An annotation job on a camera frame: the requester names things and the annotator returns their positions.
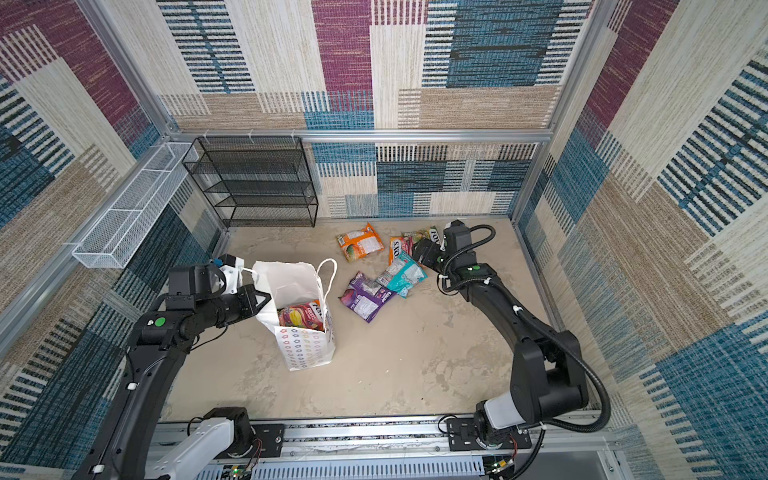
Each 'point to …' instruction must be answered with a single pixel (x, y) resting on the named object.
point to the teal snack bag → (401, 274)
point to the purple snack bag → (366, 297)
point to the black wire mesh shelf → (257, 181)
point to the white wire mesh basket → (115, 237)
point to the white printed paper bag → (291, 284)
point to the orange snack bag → (360, 243)
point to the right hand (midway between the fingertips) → (423, 256)
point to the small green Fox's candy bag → (425, 234)
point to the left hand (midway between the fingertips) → (269, 291)
